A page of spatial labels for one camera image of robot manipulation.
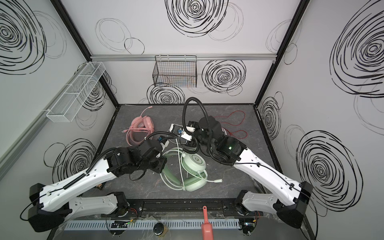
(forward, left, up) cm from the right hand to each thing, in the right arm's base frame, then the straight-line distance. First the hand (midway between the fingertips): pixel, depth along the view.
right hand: (179, 125), depth 63 cm
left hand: (-10, +6, -16) cm, 20 cm away
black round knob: (-34, +8, -26) cm, 43 cm away
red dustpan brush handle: (-33, -12, -34) cm, 49 cm away
